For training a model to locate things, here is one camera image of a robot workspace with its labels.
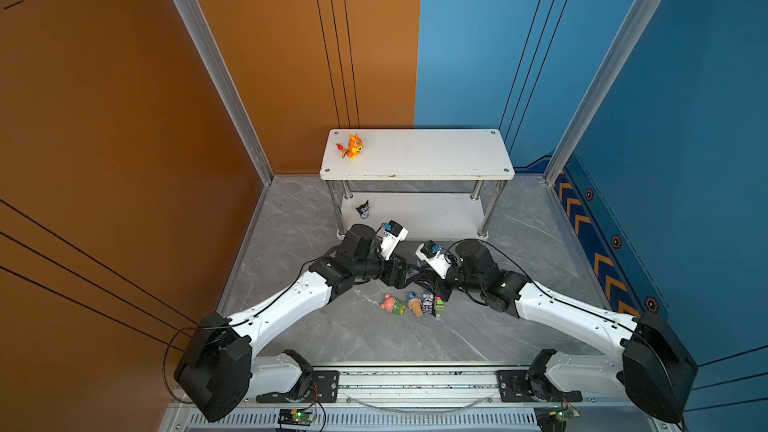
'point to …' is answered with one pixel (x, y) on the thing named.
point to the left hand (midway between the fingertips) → (415, 266)
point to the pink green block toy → (439, 304)
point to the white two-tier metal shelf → (437, 183)
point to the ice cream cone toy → (416, 305)
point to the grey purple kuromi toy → (427, 303)
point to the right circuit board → (554, 418)
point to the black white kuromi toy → (363, 210)
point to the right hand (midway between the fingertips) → (416, 274)
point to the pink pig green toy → (393, 305)
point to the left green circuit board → (296, 416)
